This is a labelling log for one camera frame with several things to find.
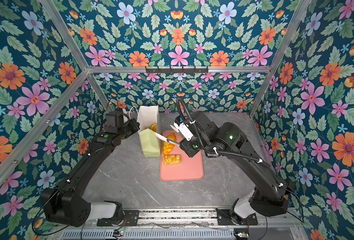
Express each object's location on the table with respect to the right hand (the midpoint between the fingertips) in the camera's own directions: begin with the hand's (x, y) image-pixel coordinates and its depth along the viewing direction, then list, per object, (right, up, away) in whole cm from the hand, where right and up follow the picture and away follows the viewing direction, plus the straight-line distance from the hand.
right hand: (184, 141), depth 61 cm
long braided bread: (-12, -7, +36) cm, 39 cm away
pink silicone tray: (+3, -19, +28) cm, 34 cm away
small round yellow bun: (-21, +6, +36) cm, 43 cm away
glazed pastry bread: (-8, -14, +30) cm, 34 cm away
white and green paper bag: (-23, +13, +30) cm, 40 cm away
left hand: (-23, +10, +17) cm, 30 cm away
